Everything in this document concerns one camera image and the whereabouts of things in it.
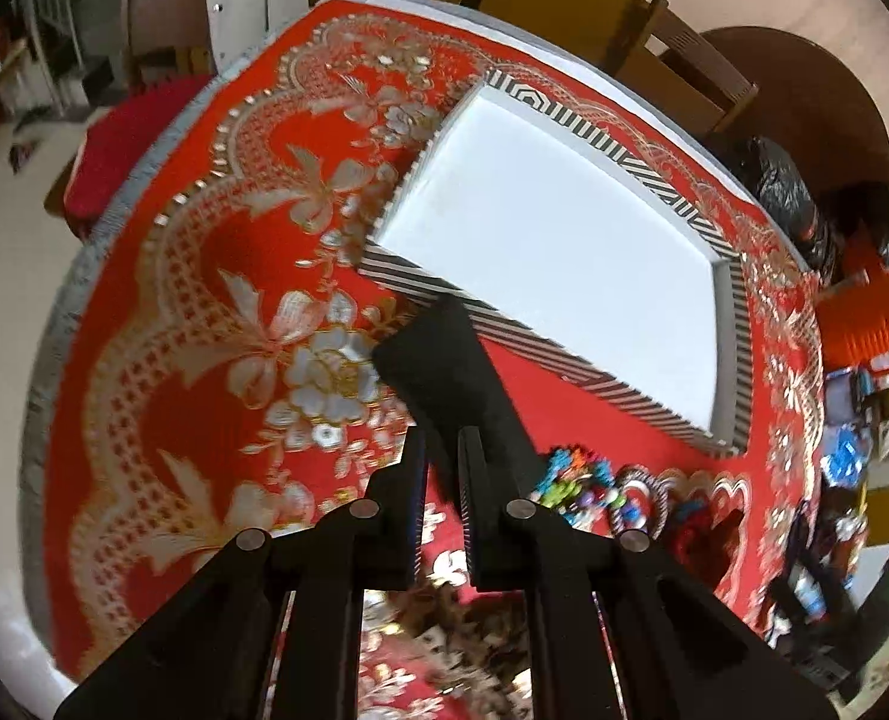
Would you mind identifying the colourful flower bead bracelet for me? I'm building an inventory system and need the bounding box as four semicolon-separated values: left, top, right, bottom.
538;448;629;522

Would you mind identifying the brown wooden cabinet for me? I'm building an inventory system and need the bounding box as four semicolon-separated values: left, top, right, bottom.
125;0;217;87

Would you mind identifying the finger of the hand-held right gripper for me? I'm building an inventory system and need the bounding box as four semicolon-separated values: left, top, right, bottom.
763;555;866;653

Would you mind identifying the red cloth pouch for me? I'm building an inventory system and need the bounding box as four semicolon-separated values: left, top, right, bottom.
669;499;741;586

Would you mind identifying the round colourful woven bracelet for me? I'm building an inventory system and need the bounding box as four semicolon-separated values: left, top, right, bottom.
611;467;674;537

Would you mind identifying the orange bag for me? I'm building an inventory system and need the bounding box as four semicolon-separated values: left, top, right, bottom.
815;240;889;391

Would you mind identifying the white appliance panel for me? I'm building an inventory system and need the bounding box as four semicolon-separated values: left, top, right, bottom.
205;0;311;80

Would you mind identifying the brown round table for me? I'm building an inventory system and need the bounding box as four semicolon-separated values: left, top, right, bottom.
703;26;889;196

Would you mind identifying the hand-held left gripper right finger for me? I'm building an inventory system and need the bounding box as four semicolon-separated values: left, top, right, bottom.
459;426;840;720

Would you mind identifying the blue plastic bag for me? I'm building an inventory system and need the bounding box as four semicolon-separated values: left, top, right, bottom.
819;367;876;488

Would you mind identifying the metal shelf rack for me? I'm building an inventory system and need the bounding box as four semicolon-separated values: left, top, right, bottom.
0;0;86;158

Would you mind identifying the red floral tablecloth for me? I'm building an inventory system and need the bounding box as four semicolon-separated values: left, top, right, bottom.
40;0;828;720

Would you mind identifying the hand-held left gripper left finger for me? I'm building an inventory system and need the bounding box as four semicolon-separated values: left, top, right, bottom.
53;429;428;720

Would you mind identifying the striped box with white inside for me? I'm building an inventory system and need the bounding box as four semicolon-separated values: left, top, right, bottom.
358;69;755;460

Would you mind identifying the black cloth pouch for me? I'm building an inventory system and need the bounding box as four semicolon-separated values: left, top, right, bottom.
371;294;558;530

